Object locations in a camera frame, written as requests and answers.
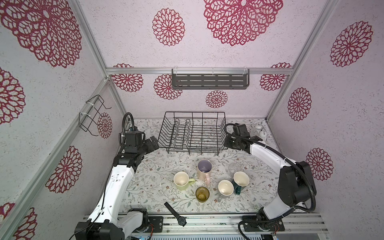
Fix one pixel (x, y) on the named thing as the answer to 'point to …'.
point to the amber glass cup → (202, 194)
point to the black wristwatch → (182, 220)
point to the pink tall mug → (204, 168)
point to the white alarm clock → (258, 132)
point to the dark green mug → (240, 180)
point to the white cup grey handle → (225, 188)
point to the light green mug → (182, 181)
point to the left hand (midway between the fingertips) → (149, 145)
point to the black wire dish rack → (194, 131)
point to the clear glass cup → (233, 168)
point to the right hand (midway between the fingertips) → (225, 139)
